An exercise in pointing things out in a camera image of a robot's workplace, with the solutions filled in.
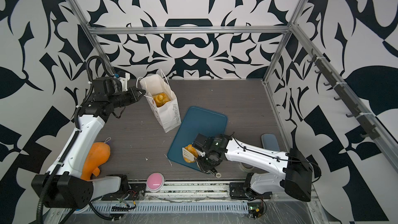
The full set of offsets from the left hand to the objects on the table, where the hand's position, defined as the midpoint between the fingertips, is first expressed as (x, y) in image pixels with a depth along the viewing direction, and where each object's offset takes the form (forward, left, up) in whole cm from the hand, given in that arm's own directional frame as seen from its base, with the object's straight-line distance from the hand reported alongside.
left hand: (145, 88), depth 74 cm
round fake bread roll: (+3, -5, -12) cm, 13 cm away
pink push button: (-34, -3, -30) cm, 45 cm away
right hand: (-30, -26, -23) cm, 46 cm away
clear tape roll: (-29, -48, -27) cm, 62 cm away
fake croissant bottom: (-19, -20, -27) cm, 39 cm away
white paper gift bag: (-6, -9, -15) cm, 19 cm away
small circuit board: (-46, -49, -32) cm, 75 cm away
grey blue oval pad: (-16, -65, -29) cm, 73 cm away
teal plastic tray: (0, -25, -32) cm, 40 cm away
